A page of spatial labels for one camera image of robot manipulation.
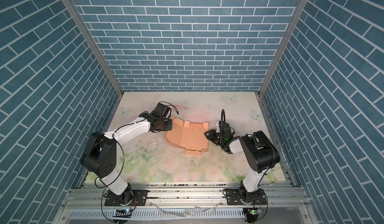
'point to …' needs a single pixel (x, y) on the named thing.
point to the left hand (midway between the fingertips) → (170, 125)
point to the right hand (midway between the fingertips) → (204, 132)
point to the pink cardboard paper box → (194, 138)
